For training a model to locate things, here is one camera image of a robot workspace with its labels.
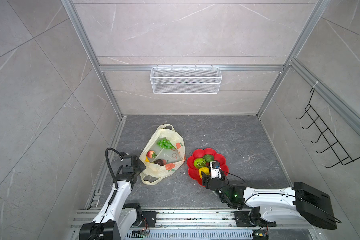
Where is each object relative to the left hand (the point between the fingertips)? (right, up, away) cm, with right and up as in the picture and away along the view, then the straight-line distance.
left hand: (139, 160), depth 87 cm
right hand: (+39, -5, -4) cm, 39 cm away
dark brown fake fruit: (+12, -2, +3) cm, 13 cm away
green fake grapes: (+14, +9, +11) cm, 20 cm away
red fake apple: (+6, +3, +6) cm, 9 cm away
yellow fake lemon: (+38, -5, -4) cm, 39 cm away
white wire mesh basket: (+15, +52, +14) cm, 56 cm away
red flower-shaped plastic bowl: (+32, -8, +2) cm, 33 cm away
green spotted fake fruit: (+35, -2, +1) cm, 35 cm away
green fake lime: (+42, +1, +3) cm, 42 cm away
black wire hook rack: (+92, +8, -26) cm, 96 cm away
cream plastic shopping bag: (+13, +2, +11) cm, 18 cm away
